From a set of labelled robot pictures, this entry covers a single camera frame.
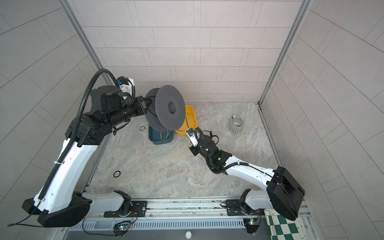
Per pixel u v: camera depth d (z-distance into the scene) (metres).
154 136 0.96
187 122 0.70
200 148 0.61
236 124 1.02
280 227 0.67
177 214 0.71
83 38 0.81
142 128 1.02
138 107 0.50
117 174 0.82
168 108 0.60
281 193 0.40
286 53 0.87
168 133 0.98
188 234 0.59
